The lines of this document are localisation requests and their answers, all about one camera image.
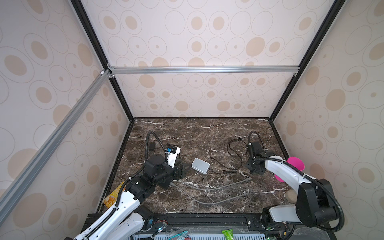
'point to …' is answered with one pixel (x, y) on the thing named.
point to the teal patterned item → (180, 236)
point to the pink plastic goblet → (296, 162)
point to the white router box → (200, 165)
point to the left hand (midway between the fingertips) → (190, 163)
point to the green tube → (228, 234)
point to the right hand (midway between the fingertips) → (252, 166)
